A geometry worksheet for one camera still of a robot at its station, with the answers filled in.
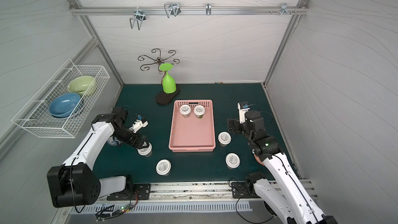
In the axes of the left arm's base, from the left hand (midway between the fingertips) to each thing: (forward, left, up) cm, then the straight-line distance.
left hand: (140, 143), depth 79 cm
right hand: (+9, -50, +12) cm, 52 cm away
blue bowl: (+5, +26, +25) cm, 36 cm away
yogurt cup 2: (+24, -30, -4) cm, 38 cm away
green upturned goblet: (+31, -12, +12) cm, 35 cm away
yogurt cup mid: (-3, -3, -3) cm, 5 cm away
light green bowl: (+19, +26, +23) cm, 40 cm away
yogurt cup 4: (-7, -48, -4) cm, 48 cm away
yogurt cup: (+24, -21, -4) cm, 32 cm away
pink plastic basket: (+12, -25, -14) cm, 31 cm away
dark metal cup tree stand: (+38, -2, -9) cm, 39 cm away
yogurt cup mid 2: (+6, -44, -5) cm, 45 cm away
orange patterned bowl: (-14, -52, +22) cm, 58 cm away
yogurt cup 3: (-10, -13, -4) cm, 17 cm away
